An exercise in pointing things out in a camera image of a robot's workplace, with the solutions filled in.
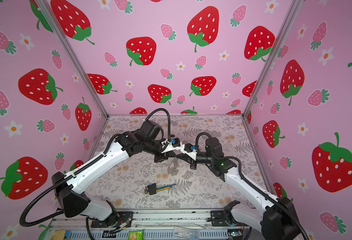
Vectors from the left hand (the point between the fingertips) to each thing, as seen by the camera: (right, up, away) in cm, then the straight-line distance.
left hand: (175, 153), depth 71 cm
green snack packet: (-18, -38, -2) cm, 43 cm away
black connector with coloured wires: (-14, -23, +13) cm, 30 cm away
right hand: (+1, -1, +1) cm, 2 cm away
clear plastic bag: (+7, -38, -2) cm, 38 cm away
